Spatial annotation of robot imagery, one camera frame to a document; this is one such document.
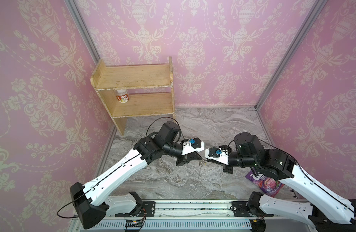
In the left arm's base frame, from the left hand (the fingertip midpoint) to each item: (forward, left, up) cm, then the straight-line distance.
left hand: (200, 158), depth 61 cm
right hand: (+1, -4, 0) cm, 4 cm away
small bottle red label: (+43, +46, -3) cm, 63 cm away
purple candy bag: (-4, -41, -26) cm, 48 cm away
